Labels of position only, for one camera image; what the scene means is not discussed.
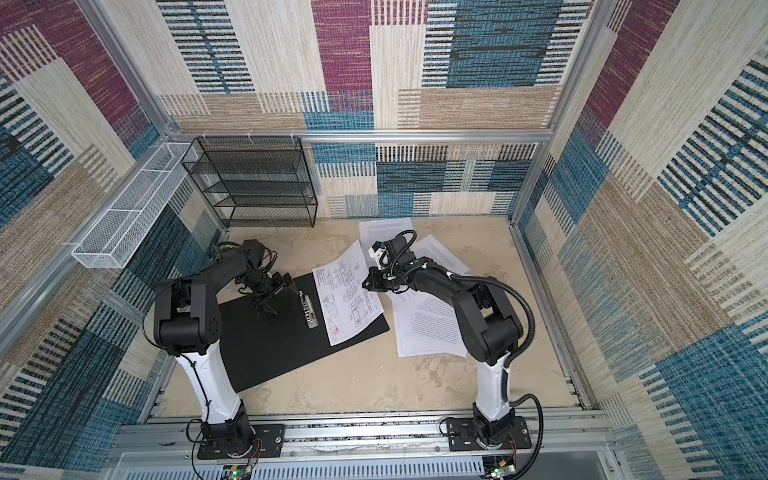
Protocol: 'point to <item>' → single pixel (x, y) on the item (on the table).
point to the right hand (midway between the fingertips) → (364, 287)
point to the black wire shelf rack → (255, 181)
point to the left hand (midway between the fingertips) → (290, 295)
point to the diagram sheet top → (346, 305)
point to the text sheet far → (380, 231)
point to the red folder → (262, 347)
